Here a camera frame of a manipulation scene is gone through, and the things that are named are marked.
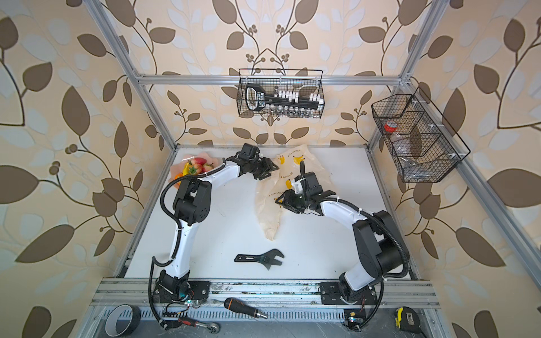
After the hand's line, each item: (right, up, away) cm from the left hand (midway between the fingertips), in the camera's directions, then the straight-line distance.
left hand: (272, 166), depth 100 cm
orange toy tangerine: (-46, -5, +2) cm, 47 cm away
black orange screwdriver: (-12, -47, -30) cm, 57 cm away
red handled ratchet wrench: (-19, -52, -33) cm, 65 cm away
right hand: (+3, -16, -12) cm, 20 cm away
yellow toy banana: (-42, 0, +2) cm, 42 cm away
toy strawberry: (-33, -1, +5) cm, 34 cm away
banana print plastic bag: (+3, -8, -1) cm, 8 cm away
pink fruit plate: (-38, +1, +2) cm, 39 cm away
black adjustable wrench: (-1, -37, -18) cm, 41 cm away
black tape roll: (-50, -52, -31) cm, 78 cm away
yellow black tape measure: (+44, -50, -33) cm, 74 cm away
